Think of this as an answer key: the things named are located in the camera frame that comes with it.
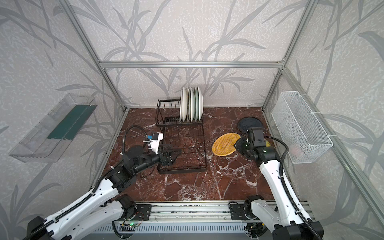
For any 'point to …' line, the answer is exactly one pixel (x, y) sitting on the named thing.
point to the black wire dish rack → (189, 137)
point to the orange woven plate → (224, 145)
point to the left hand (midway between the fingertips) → (176, 149)
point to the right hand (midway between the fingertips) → (234, 142)
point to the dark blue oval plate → (245, 123)
